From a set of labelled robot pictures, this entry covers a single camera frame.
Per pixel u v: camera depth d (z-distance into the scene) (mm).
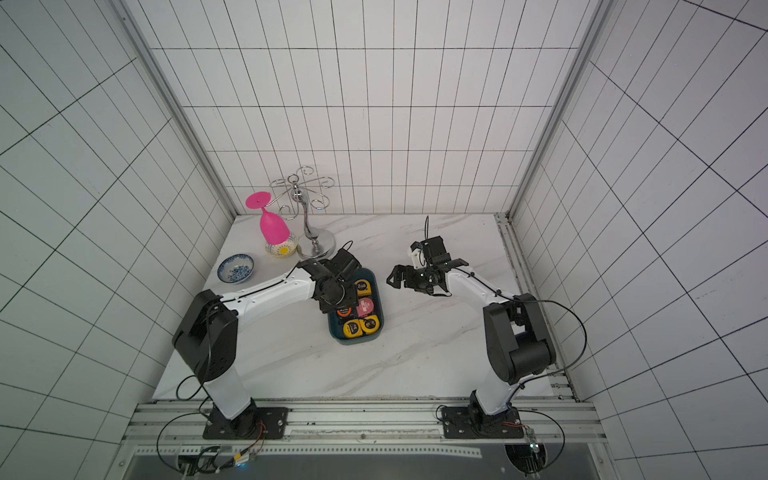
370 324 873
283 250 1067
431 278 683
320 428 726
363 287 948
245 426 660
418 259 854
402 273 814
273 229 932
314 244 1090
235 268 1010
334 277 653
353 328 871
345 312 896
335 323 893
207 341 460
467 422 726
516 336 468
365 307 912
